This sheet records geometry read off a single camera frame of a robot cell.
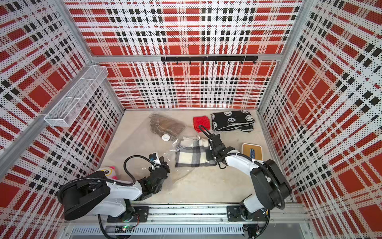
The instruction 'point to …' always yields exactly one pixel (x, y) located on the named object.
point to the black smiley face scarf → (241, 120)
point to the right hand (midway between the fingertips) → (212, 152)
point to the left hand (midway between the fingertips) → (166, 156)
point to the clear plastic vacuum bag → (149, 142)
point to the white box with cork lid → (253, 151)
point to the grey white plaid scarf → (192, 153)
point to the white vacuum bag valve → (165, 137)
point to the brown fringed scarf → (162, 125)
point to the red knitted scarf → (202, 120)
